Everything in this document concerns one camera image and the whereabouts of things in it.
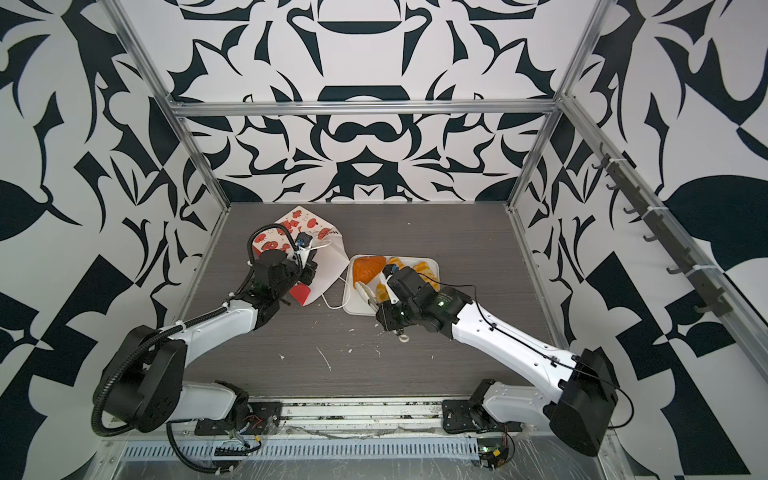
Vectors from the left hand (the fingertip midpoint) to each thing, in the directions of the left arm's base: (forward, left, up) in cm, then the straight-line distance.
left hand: (312, 243), depth 86 cm
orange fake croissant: (0, -15, -14) cm, 20 cm away
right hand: (-21, -19, -3) cm, 28 cm away
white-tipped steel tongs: (-15, -16, -4) cm, 22 cm away
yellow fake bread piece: (-10, -19, -12) cm, 25 cm away
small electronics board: (-48, -44, -19) cm, 68 cm away
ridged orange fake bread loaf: (+4, -25, -16) cm, 30 cm away
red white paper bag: (+5, -3, -13) cm, 14 cm away
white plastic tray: (-11, -11, -16) cm, 22 cm away
